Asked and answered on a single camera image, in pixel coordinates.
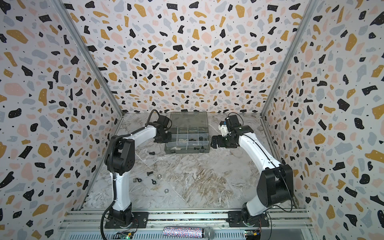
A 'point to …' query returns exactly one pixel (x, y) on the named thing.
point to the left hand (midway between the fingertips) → (168, 137)
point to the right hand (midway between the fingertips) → (216, 141)
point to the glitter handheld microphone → (207, 233)
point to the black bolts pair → (152, 153)
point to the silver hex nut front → (166, 190)
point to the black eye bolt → (139, 180)
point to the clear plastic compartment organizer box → (190, 133)
